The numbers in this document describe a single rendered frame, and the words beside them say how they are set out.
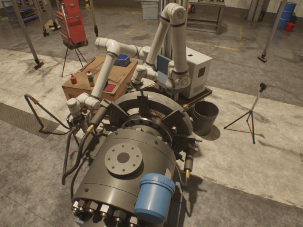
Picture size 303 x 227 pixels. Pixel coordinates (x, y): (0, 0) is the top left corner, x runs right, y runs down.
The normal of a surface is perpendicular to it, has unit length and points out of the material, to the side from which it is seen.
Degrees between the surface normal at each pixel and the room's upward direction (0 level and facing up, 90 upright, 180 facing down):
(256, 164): 0
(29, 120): 0
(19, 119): 0
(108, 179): 9
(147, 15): 90
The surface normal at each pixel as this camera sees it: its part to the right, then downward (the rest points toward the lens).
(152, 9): 0.15, 0.66
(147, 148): 0.36, -0.62
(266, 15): -0.36, 0.63
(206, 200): 0.00, -0.74
